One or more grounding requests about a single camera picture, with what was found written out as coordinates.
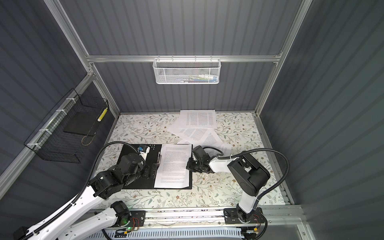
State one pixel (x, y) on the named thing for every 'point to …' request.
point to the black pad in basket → (83, 123)
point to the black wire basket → (65, 133)
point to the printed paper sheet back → (195, 119)
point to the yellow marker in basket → (100, 117)
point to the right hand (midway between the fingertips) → (186, 168)
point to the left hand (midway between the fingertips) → (151, 163)
